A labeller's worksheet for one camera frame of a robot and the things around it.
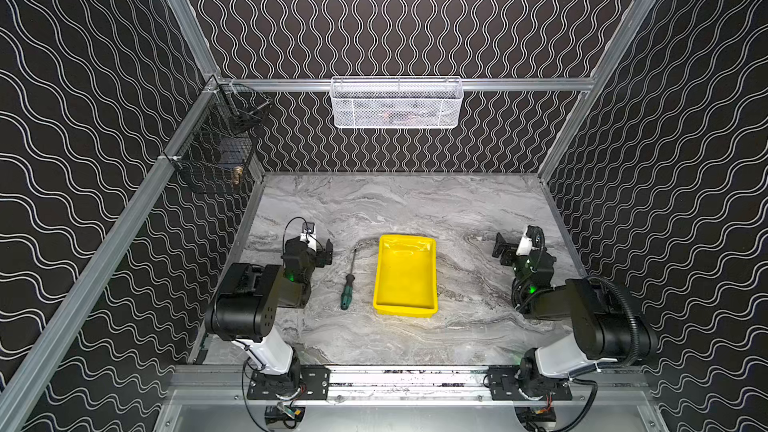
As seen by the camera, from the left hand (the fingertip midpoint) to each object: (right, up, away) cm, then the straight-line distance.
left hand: (323, 240), depth 95 cm
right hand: (+61, +1, -4) cm, 61 cm away
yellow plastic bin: (+26, -10, -6) cm, 28 cm away
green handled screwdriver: (+9, -15, -8) cm, 19 cm away
